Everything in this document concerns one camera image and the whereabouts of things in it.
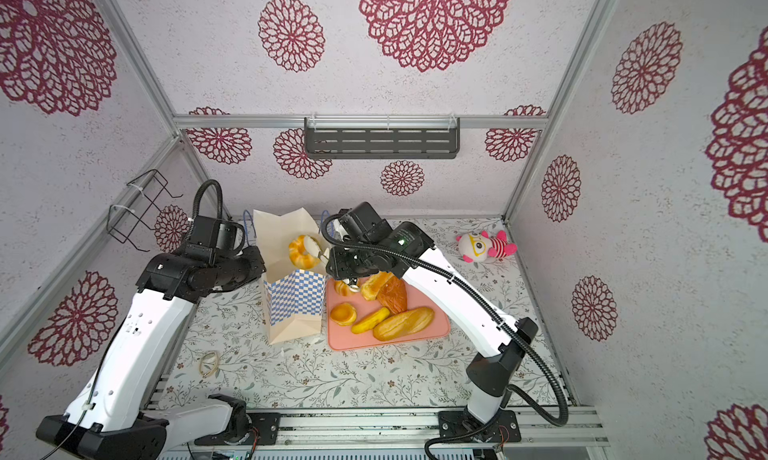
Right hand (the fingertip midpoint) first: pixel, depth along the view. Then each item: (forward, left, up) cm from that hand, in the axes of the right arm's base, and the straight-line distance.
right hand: (332, 262), depth 67 cm
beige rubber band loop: (-14, +36, -31) cm, 49 cm away
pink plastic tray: (-1, -2, -28) cm, 28 cm away
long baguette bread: (-1, -17, -28) cm, 33 cm away
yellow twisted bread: (0, -7, -28) cm, 29 cm away
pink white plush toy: (+26, -41, -24) cm, 54 cm away
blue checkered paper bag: (-1, +12, -13) cm, 18 cm away
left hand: (0, +17, -4) cm, 18 cm away
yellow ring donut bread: (+7, +11, -7) cm, 14 cm away
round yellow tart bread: (+1, +1, -28) cm, 28 cm away
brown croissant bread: (+8, -14, -27) cm, 31 cm away
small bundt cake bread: (+10, +2, -27) cm, 29 cm away
